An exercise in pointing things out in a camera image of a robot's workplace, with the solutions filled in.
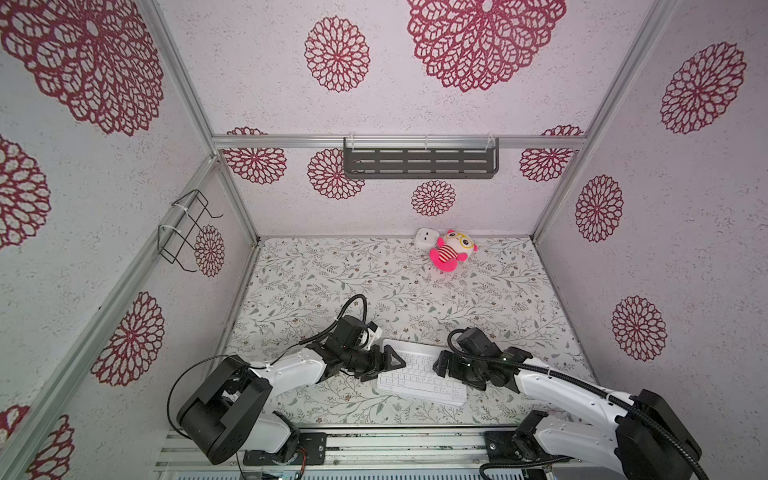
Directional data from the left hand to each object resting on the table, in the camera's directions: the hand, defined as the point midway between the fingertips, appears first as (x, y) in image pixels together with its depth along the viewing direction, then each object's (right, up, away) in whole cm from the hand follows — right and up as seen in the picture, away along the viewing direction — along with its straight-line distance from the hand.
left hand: (395, 370), depth 81 cm
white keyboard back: (+6, -3, 0) cm, 7 cm away
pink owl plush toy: (+21, +34, +28) cm, 49 cm away
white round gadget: (+14, +39, +36) cm, 54 cm away
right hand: (+13, -1, +3) cm, 14 cm away
